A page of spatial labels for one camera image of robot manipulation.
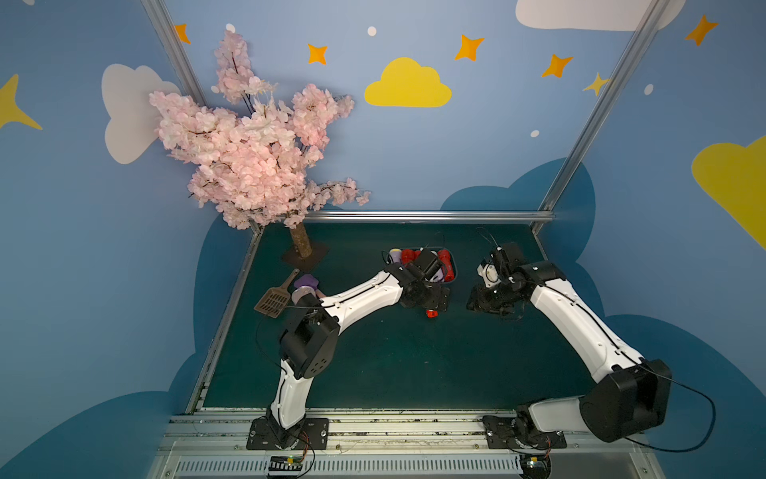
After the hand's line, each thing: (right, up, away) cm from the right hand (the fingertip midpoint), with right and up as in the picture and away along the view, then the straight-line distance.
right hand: (479, 303), depth 82 cm
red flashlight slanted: (-5, +10, +19) cm, 22 cm away
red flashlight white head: (-12, -5, +12) cm, 17 cm away
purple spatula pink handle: (-54, +4, +23) cm, 59 cm away
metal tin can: (-54, +1, +14) cm, 56 cm away
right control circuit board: (+11, -40, -8) cm, 42 cm away
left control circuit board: (-51, -38, -9) cm, 65 cm away
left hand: (-11, +1, +5) cm, 12 cm away
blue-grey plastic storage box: (-9, +15, +23) cm, 28 cm away
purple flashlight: (-23, +14, +20) cm, 34 cm away
